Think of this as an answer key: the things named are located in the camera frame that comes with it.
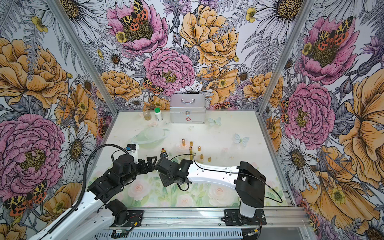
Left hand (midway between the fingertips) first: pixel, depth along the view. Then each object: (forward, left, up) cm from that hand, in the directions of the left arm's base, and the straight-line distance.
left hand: (148, 163), depth 78 cm
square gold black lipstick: (0, -9, +9) cm, 13 cm away
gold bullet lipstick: (+14, -21, -12) cm, 28 cm away
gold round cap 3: (+8, -33, -11) cm, 36 cm away
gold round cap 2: (+10, -28, -12) cm, 32 cm away
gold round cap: (+15, -27, -11) cm, 33 cm away
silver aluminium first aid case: (+41, -20, 0) cm, 45 cm away
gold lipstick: (+21, -16, -13) cm, 29 cm away
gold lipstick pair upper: (+10, -22, -12) cm, 26 cm away
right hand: (-7, -11, -5) cm, 14 cm away
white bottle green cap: (+41, +2, -6) cm, 42 cm away
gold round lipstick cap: (+20, -22, -13) cm, 32 cm away
